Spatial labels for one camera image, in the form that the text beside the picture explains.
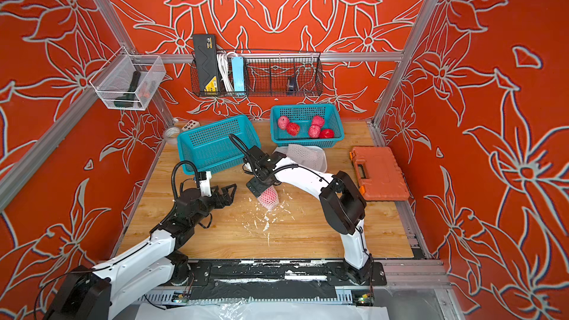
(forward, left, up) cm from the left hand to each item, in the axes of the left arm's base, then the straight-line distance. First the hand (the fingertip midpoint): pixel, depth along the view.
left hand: (228, 185), depth 84 cm
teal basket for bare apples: (+44, -31, -8) cm, 54 cm away
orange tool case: (+12, -61, -5) cm, 63 cm away
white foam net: (+16, -33, 0) cm, 37 cm away
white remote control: (+37, +31, -6) cm, 48 cm away
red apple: (+42, -37, -3) cm, 56 cm away
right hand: (+2, -10, -2) cm, 11 cm away
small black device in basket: (+37, -23, +22) cm, 49 cm away
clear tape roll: (+33, +40, -9) cm, 53 cm away
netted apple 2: (+41, -18, -4) cm, 45 cm away
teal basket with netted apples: (+27, +18, -10) cm, 34 cm away
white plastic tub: (+20, -20, -2) cm, 28 cm away
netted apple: (-2, -16, -4) cm, 17 cm away
